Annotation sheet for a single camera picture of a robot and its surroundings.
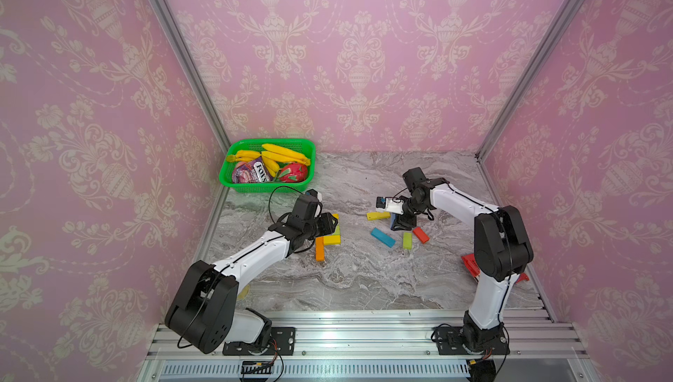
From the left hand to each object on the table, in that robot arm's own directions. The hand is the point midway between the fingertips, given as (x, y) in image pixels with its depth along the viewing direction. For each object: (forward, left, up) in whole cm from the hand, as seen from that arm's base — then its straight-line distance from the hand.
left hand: (336, 223), depth 87 cm
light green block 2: (-1, -25, -9) cm, 27 cm away
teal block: (0, -17, -10) cm, 20 cm away
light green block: (+2, 0, -9) cm, 9 cm away
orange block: (-5, +6, -11) cm, 13 cm away
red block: (+1, -31, -9) cm, 32 cm away
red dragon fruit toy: (+24, +18, -2) cm, 30 cm away
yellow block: (-1, +2, -11) cm, 11 cm away
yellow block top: (+10, +1, -11) cm, 15 cm away
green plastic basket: (+41, +15, -3) cm, 43 cm away
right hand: (+6, -20, -5) cm, 21 cm away
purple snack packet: (+26, +35, -3) cm, 43 cm away
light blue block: (+2, -19, +1) cm, 19 cm away
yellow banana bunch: (+32, +28, -2) cm, 43 cm away
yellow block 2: (+8, -15, -8) cm, 19 cm away
